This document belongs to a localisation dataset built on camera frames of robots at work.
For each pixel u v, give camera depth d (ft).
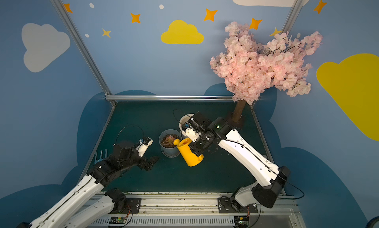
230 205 2.21
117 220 2.35
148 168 2.18
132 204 2.47
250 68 2.36
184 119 3.14
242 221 2.36
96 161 2.93
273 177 1.30
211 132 1.49
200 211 2.41
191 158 2.27
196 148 1.95
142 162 2.13
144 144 2.10
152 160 2.17
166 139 2.92
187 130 2.05
